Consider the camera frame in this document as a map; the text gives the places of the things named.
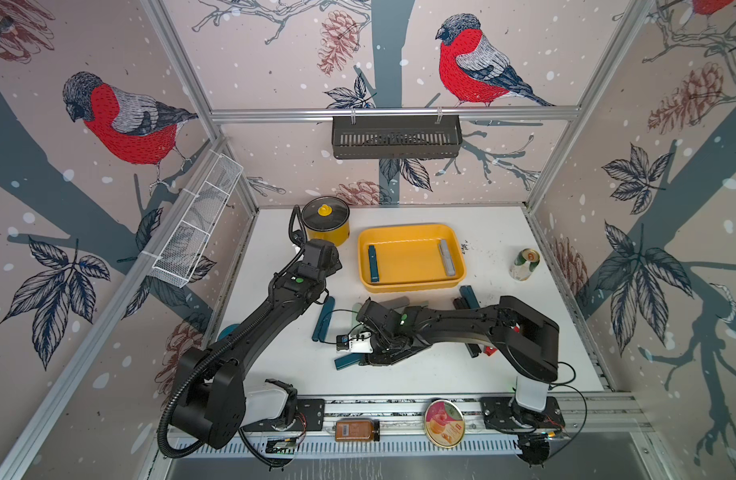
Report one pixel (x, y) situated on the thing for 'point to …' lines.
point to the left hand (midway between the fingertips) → (323, 252)
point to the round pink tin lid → (444, 423)
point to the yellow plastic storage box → (409, 257)
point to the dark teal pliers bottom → (347, 360)
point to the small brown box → (357, 430)
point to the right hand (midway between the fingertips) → (362, 348)
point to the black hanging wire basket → (396, 135)
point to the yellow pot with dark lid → (327, 218)
